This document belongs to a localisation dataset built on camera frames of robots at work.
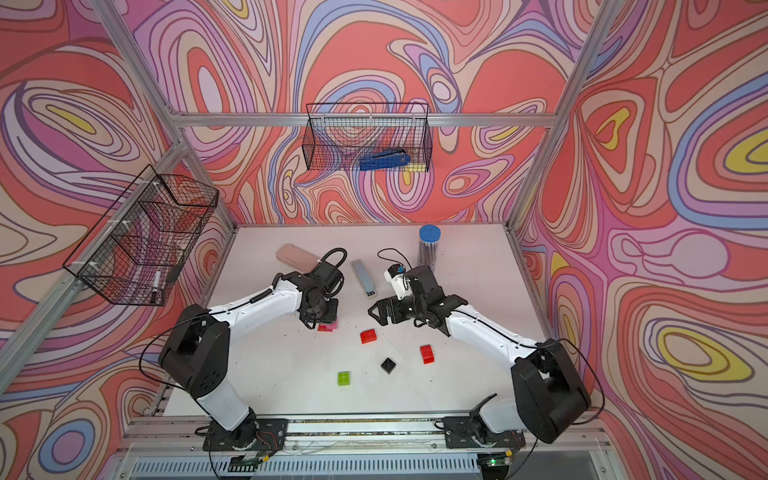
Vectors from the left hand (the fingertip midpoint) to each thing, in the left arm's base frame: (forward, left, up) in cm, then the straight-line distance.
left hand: (333, 318), depth 89 cm
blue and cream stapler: (+13, -9, -1) cm, 16 cm away
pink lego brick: (-1, +3, -3) cm, 5 cm away
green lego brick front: (-16, -4, -4) cm, 17 cm away
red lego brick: (-4, -11, -4) cm, 12 cm away
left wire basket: (+4, +48, +25) cm, 54 cm away
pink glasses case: (+25, +16, -1) cm, 30 cm away
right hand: (-2, -16, +6) cm, 17 cm away
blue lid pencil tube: (+18, -29, +14) cm, 37 cm away
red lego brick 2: (-10, -28, -2) cm, 30 cm away
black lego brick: (-13, -17, -3) cm, 21 cm away
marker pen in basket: (-2, +40, +21) cm, 46 cm away
